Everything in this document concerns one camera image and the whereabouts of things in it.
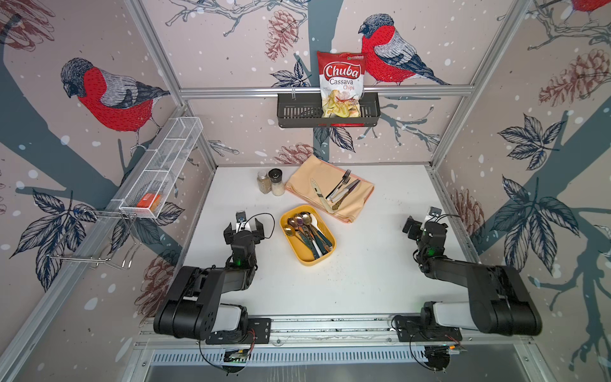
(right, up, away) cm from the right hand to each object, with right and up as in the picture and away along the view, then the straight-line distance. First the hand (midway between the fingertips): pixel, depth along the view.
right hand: (421, 217), depth 92 cm
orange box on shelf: (-90, +9, -25) cm, 94 cm away
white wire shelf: (-95, +20, -12) cm, 98 cm away
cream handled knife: (-39, +7, +16) cm, 43 cm away
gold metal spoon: (-52, -6, +3) cm, 52 cm away
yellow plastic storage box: (-43, -13, -2) cm, 46 cm away
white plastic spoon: (-42, -3, +4) cm, 43 cm away
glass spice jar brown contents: (-65, +14, +12) cm, 67 cm away
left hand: (-68, +1, -3) cm, 68 cm away
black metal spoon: (-45, -1, +4) cm, 46 cm away
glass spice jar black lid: (-59, +12, +15) cm, 62 cm away
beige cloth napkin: (-48, +21, +28) cm, 59 cm away
